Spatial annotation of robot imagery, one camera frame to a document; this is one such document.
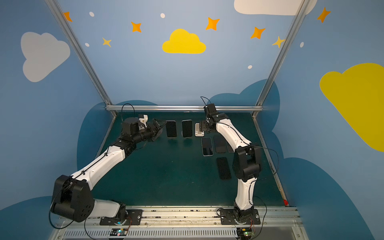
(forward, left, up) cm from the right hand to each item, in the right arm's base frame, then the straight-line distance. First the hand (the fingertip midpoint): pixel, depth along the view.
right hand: (207, 125), depth 94 cm
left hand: (-11, +23, +11) cm, 28 cm away
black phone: (-2, +24, -3) cm, 24 cm away
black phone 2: (+3, +14, -6) cm, 15 cm away
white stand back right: (+5, +6, -14) cm, 16 cm away
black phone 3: (-21, -11, -16) cm, 29 cm away
